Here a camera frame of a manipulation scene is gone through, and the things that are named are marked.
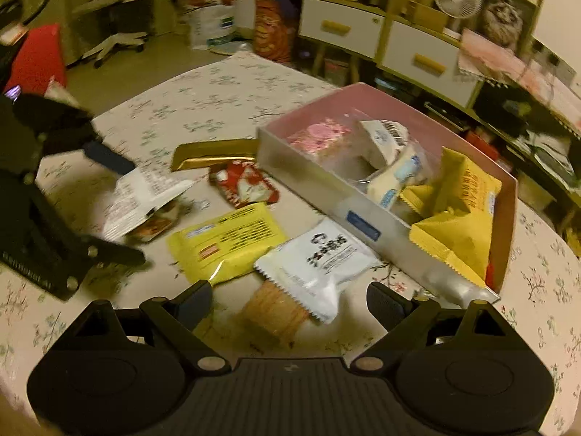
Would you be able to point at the white nut packet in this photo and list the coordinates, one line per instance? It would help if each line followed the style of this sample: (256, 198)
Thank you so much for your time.
(386, 141)

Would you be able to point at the red box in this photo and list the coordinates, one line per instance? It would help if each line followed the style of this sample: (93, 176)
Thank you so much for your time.
(38, 59)

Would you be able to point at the long clear bread packet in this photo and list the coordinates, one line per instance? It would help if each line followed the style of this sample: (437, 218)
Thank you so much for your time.
(395, 177)

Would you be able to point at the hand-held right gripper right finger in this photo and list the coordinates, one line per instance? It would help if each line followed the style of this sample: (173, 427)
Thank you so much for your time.
(386, 304)

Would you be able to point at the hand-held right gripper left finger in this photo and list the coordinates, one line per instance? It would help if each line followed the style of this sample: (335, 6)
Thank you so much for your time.
(195, 306)

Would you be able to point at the clear pink snack packet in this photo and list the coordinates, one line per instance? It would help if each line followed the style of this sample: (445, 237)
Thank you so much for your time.
(320, 136)

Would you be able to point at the gold bar packet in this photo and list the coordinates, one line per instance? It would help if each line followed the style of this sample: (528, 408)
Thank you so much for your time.
(213, 154)

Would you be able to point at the black device on shelf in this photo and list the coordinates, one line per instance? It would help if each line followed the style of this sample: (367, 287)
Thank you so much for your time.
(504, 100)

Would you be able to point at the framed cat picture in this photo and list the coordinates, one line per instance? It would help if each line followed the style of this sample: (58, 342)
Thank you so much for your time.
(504, 11)

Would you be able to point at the pile of papers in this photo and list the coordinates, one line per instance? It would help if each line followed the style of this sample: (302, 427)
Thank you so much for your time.
(551, 150)

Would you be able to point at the red and white snack packet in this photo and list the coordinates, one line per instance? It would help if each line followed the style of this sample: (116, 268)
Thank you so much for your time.
(245, 186)

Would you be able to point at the white packet with small text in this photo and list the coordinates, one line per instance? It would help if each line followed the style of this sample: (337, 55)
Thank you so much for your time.
(140, 195)

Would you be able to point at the pink lace cloth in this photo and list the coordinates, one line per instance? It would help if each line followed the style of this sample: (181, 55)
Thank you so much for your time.
(522, 72)

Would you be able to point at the white cracker packet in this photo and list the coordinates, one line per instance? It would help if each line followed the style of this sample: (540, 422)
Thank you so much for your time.
(313, 263)

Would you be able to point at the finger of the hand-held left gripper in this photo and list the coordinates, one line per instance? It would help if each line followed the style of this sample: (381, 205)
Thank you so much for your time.
(109, 156)
(118, 256)

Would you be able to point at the white shopping bag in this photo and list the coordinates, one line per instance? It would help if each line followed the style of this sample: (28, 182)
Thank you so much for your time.
(211, 27)

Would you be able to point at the white office chair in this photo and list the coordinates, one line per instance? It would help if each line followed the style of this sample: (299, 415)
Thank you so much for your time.
(113, 41)

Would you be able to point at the pink and silver cardboard box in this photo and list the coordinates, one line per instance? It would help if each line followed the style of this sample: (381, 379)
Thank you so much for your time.
(317, 181)

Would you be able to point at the orange printed bag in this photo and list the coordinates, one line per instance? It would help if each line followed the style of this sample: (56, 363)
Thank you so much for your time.
(270, 32)

